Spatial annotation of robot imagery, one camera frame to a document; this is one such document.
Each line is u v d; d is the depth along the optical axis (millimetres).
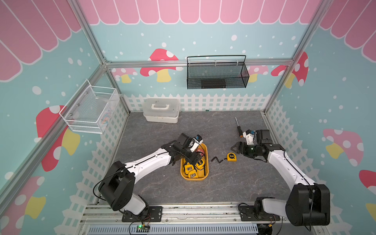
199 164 896
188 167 865
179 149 646
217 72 943
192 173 851
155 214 746
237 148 776
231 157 918
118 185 430
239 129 1086
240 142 769
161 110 1057
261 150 613
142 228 727
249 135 791
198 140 756
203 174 872
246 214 736
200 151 944
